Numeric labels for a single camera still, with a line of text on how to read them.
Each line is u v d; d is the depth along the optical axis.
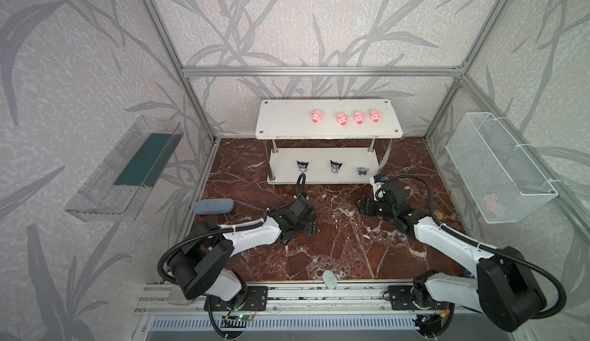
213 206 0.93
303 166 0.96
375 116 0.77
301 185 0.98
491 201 0.74
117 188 0.63
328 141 1.19
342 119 0.77
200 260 0.43
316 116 0.77
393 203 0.67
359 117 0.77
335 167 0.96
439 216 0.93
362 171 0.96
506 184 0.62
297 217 0.68
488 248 0.45
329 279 0.76
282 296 0.75
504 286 0.41
